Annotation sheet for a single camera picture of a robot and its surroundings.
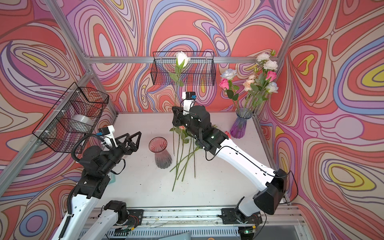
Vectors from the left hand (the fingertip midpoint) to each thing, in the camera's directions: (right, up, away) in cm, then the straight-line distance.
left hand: (137, 133), depth 66 cm
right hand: (+16, +10, 0) cm, 19 cm away
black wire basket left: (-38, +2, +3) cm, 39 cm away
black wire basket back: (+30, +40, +32) cm, 60 cm away
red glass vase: (+6, -7, +15) cm, 18 cm away
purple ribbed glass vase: (+58, +2, +41) cm, 71 cm away
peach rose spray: (+58, +26, +19) cm, 66 cm away
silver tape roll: (-30, +6, +7) cm, 31 cm away
